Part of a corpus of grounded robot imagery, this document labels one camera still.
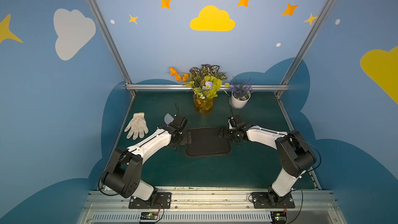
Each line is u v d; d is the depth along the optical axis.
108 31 0.86
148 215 0.72
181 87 1.01
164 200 0.75
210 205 0.74
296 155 0.48
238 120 0.77
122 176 0.43
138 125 1.01
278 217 0.72
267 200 0.73
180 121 0.71
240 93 0.99
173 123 0.71
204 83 0.93
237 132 0.73
